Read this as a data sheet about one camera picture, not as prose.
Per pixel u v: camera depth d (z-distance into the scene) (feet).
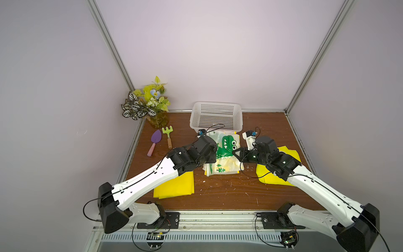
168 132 3.52
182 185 2.73
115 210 1.24
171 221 2.39
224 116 3.86
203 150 1.70
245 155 2.10
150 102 3.11
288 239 2.29
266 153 1.84
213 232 2.33
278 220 2.16
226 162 2.40
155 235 2.36
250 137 2.21
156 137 3.48
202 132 2.13
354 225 1.22
